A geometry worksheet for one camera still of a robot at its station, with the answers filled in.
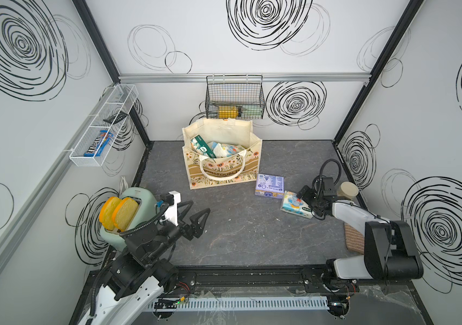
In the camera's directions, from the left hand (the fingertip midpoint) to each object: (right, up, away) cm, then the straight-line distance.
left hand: (200, 207), depth 63 cm
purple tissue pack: (+27, +2, +31) cm, 41 cm away
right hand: (+44, -3, +30) cm, 53 cm away
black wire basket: (+11, +46, +36) cm, 60 cm away
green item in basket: (+18, +36, +24) cm, 47 cm away
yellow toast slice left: (-33, -4, +5) cm, 34 cm away
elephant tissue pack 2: (+5, +19, +22) cm, 29 cm away
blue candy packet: (-38, +20, +7) cm, 43 cm away
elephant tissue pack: (+37, -5, +26) cm, 45 cm away
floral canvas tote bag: (+13, +12, +23) cm, 29 cm away
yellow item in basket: (+7, +36, +24) cm, 44 cm away
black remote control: (-35, +32, +18) cm, 51 cm away
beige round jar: (+63, +1, +29) cm, 69 cm away
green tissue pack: (-4, +21, +24) cm, 32 cm away
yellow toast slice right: (-28, -4, +8) cm, 29 cm away
